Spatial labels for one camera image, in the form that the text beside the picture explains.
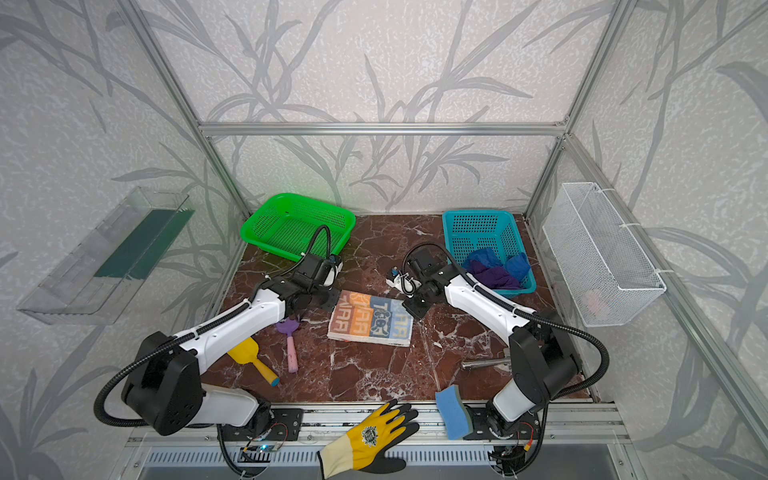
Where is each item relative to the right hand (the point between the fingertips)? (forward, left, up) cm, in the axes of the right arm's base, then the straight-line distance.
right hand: (411, 294), depth 87 cm
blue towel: (+19, -28, -8) cm, 34 cm away
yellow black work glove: (-37, +11, -6) cm, 39 cm away
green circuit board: (-38, +38, -11) cm, 55 cm away
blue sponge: (-31, -11, -6) cm, 33 cm away
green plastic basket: (+35, +45, -9) cm, 58 cm away
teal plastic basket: (+31, -33, -7) cm, 45 cm away
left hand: (+2, +22, +2) cm, 22 cm away
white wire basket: (-8, -40, +25) cm, 48 cm away
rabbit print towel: (-3, +17, -9) cm, 19 cm away
